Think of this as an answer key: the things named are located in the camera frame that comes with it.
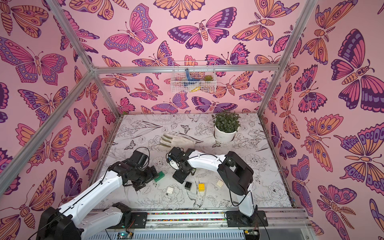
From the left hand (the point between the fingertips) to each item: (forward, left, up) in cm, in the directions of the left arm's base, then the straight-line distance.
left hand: (156, 177), depth 81 cm
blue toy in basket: (+53, -17, +27) cm, 62 cm away
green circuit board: (-25, +13, -8) cm, 29 cm away
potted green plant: (+29, -41, +11) cm, 51 cm away
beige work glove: (+28, -10, -5) cm, 31 cm away
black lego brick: (-3, -18, -3) cm, 18 cm away
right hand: (+5, -14, -5) cm, 15 cm away
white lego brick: (-5, -8, -5) cm, 10 cm away
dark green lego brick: (+3, -1, -5) cm, 6 cm away
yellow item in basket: (+41, -22, +28) cm, 54 cm away
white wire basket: (+54, -20, +28) cm, 64 cm away
